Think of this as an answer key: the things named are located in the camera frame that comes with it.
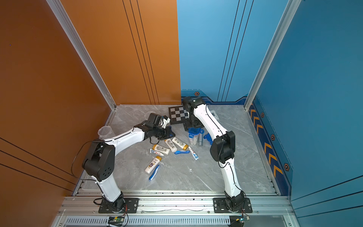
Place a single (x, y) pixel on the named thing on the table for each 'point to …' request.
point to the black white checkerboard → (178, 115)
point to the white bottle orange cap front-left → (153, 164)
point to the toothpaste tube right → (195, 156)
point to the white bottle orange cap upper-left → (172, 147)
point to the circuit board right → (237, 221)
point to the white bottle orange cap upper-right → (180, 144)
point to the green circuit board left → (116, 221)
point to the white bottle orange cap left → (161, 149)
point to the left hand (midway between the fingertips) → (176, 133)
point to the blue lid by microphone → (208, 137)
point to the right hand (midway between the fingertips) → (194, 128)
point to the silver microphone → (200, 139)
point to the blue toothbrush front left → (154, 173)
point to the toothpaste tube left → (151, 151)
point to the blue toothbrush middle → (178, 152)
